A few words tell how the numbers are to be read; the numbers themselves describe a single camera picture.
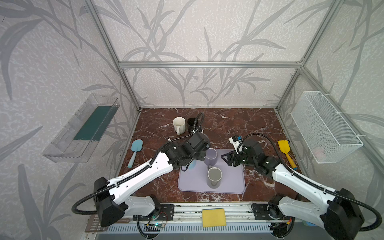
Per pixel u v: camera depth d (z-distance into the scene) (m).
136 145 0.99
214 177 0.82
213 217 0.71
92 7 0.71
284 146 0.97
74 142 0.64
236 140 0.71
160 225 0.70
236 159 0.70
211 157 0.85
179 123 1.01
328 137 0.63
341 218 0.39
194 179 0.85
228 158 0.72
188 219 0.73
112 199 0.38
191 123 0.99
